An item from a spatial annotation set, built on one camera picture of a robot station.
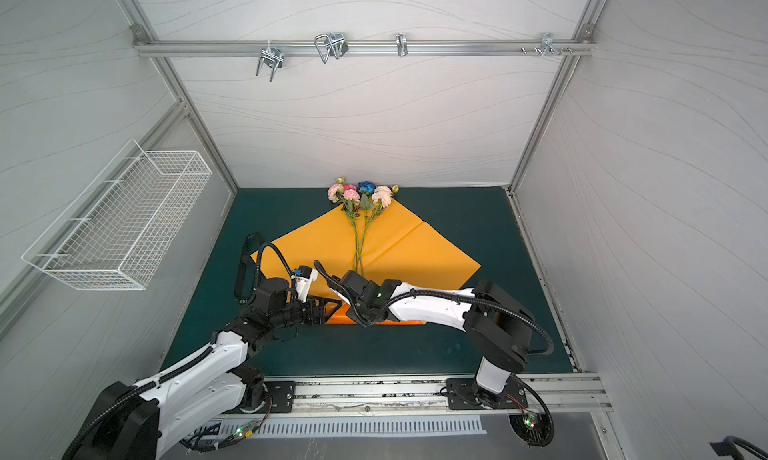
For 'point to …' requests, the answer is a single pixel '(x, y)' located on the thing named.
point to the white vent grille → (276, 429)
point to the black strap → (246, 278)
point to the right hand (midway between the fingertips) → (363, 292)
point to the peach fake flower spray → (382, 196)
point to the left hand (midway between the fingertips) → (339, 299)
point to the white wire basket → (114, 230)
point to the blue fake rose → (366, 189)
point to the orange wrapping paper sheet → (384, 242)
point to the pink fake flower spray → (348, 198)
